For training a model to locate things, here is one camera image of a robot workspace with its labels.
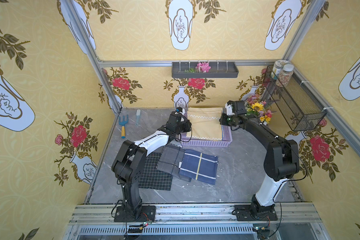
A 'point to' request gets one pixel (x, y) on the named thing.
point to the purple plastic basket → (226, 141)
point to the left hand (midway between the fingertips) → (186, 121)
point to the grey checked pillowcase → (169, 160)
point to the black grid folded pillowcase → (152, 178)
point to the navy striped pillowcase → (199, 166)
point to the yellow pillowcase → (205, 123)
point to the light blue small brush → (138, 116)
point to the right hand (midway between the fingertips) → (225, 117)
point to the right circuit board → (260, 229)
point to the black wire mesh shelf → (302, 110)
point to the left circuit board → (138, 228)
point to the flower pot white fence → (255, 105)
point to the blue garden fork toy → (123, 122)
